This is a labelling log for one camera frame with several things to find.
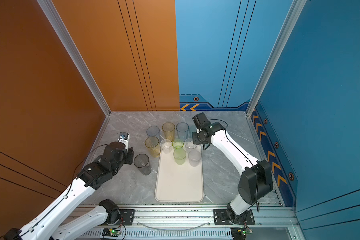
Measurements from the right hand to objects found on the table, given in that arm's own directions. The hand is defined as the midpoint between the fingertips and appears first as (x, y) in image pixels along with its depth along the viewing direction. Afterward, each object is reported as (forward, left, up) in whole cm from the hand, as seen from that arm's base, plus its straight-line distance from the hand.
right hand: (196, 139), depth 85 cm
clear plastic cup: (-5, +1, -11) cm, 12 cm away
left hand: (-8, +35, +6) cm, 36 cm away
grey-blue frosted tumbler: (+9, +27, -2) cm, 28 cm away
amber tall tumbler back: (+12, +17, -6) cm, 22 cm away
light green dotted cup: (0, +11, -18) cm, 21 cm away
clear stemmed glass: (+5, +4, -12) cm, 14 cm away
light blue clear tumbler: (+12, +8, -5) cm, 15 cm away
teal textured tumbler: (+12, +2, -5) cm, 13 cm away
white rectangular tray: (-19, +12, -16) cm, 28 cm away
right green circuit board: (-42, -19, -17) cm, 49 cm away
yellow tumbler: (+2, +27, -7) cm, 28 cm away
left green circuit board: (-42, +42, -17) cm, 62 cm away
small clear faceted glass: (+4, +19, -12) cm, 23 cm away
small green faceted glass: (+5, +12, -12) cm, 18 cm away
